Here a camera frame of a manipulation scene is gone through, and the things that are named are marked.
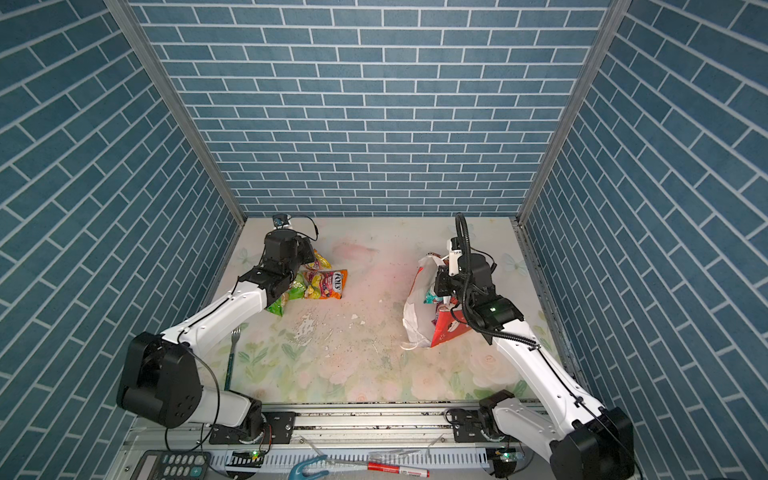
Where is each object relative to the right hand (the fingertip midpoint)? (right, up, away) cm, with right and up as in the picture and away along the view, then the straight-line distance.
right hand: (438, 263), depth 79 cm
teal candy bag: (-1, -12, +12) cm, 17 cm away
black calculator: (-62, -45, -12) cm, 78 cm away
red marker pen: (-15, -46, -11) cm, 50 cm away
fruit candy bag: (-35, -8, +17) cm, 39 cm away
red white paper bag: (-1, -18, +11) cm, 21 cm away
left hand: (-38, +7, +8) cm, 39 cm away
